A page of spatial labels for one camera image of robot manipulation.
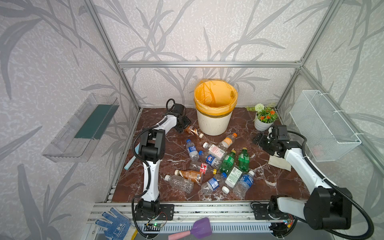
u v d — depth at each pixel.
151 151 0.59
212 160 0.87
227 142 0.95
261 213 0.73
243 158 0.89
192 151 0.91
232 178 0.81
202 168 0.83
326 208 0.40
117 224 0.70
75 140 0.65
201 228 0.69
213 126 0.95
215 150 0.91
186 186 0.78
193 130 1.02
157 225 0.71
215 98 1.05
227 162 0.87
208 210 0.75
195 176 0.80
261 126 1.00
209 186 0.79
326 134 0.64
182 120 0.96
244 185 0.78
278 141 0.63
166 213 0.73
